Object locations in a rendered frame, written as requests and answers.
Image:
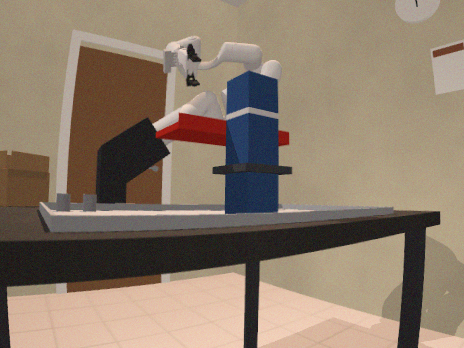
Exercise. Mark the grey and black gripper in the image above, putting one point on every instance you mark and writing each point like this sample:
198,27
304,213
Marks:
188,62

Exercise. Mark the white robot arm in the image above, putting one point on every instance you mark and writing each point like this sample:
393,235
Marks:
206,104

